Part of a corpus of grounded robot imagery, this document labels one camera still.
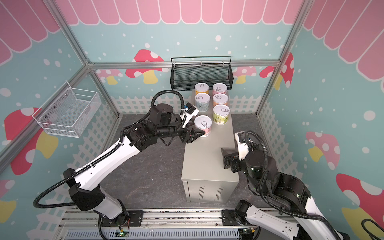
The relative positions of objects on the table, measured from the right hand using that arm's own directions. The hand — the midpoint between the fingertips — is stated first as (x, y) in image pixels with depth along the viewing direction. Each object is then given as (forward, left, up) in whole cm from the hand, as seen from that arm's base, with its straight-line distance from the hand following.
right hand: (232, 147), depth 58 cm
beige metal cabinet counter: (-12, +11, -2) cm, 16 cm away
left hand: (+9, +13, 0) cm, 16 cm away
